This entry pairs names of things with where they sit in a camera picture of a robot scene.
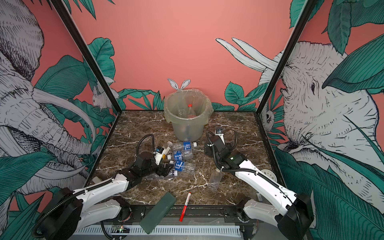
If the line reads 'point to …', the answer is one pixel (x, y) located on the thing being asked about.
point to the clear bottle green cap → (214, 180)
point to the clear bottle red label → (191, 114)
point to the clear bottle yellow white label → (168, 147)
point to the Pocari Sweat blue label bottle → (180, 154)
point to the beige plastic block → (97, 180)
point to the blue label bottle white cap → (182, 166)
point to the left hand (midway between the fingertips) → (168, 160)
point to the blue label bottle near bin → (185, 145)
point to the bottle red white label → (182, 113)
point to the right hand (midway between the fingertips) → (213, 143)
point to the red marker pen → (184, 209)
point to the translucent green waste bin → (188, 110)
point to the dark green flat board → (157, 212)
